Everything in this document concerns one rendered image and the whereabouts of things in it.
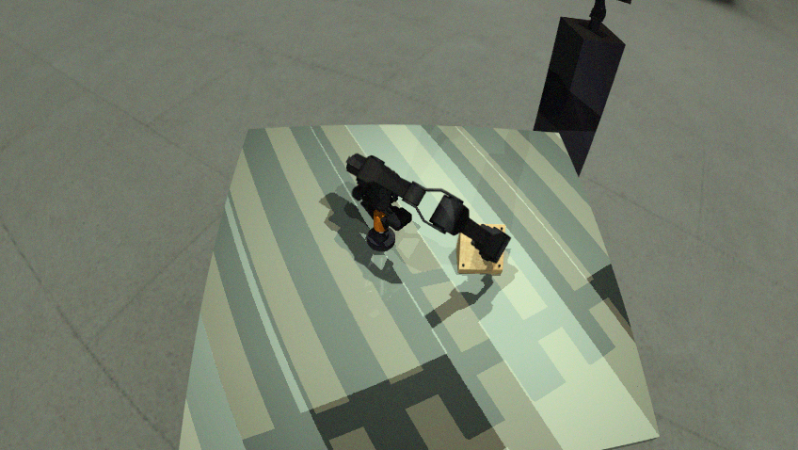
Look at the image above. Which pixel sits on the orange cylinder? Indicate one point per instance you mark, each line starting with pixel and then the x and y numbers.
pixel 377 222

